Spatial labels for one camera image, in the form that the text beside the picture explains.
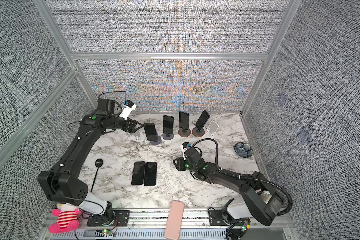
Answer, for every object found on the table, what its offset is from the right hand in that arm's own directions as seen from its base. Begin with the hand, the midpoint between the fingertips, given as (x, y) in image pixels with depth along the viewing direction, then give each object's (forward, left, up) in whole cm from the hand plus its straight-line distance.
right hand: (176, 160), depth 85 cm
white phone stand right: (+23, -24, +1) cm, 34 cm away
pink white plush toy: (-29, +49, -1) cm, 57 cm away
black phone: (-8, +15, -7) cm, 18 cm away
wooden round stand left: (+25, -5, -6) cm, 26 cm away
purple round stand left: (+17, +14, -7) cm, 23 cm away
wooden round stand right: (+24, -15, -6) cm, 29 cm away
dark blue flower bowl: (+11, -44, -7) cm, 46 cm away
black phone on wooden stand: (+27, -5, +7) cm, 28 cm away
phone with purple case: (-3, +23, -9) cm, 25 cm away
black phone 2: (+17, +16, +6) cm, 24 cm away
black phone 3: (+23, +5, +5) cm, 24 cm away
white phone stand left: (+19, +25, -4) cm, 32 cm away
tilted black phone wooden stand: (+25, -17, +6) cm, 31 cm away
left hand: (+13, +20, +19) cm, 31 cm away
